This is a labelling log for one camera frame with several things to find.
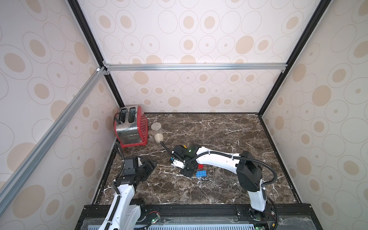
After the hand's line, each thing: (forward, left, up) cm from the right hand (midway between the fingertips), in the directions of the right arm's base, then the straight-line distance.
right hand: (191, 169), depth 85 cm
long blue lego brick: (-1, -6, -4) cm, 7 cm away
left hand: (0, +19, +5) cm, 20 cm away
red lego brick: (+3, -6, -3) cm, 7 cm away
